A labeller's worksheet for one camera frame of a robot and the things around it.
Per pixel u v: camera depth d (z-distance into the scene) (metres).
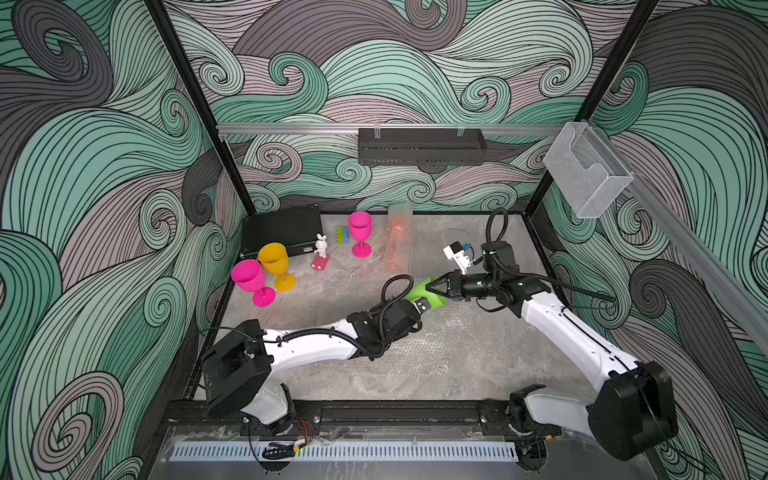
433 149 0.95
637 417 0.39
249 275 0.84
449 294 0.68
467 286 0.68
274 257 0.89
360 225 0.98
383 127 0.93
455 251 0.73
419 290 0.76
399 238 1.04
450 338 0.87
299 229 1.14
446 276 0.71
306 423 0.72
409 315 0.60
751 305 0.51
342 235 1.10
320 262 1.06
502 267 0.61
